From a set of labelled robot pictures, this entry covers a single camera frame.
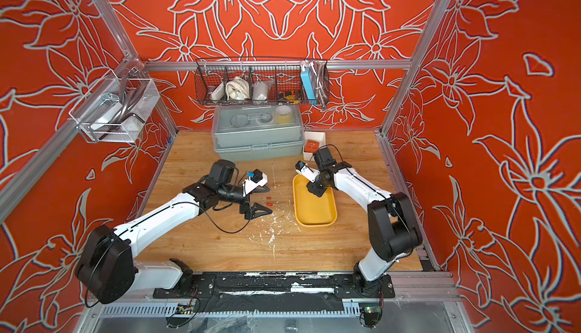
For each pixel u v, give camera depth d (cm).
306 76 83
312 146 105
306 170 81
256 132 95
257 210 67
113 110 70
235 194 68
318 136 110
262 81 95
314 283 74
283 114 104
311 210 90
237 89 88
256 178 66
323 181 67
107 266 40
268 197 95
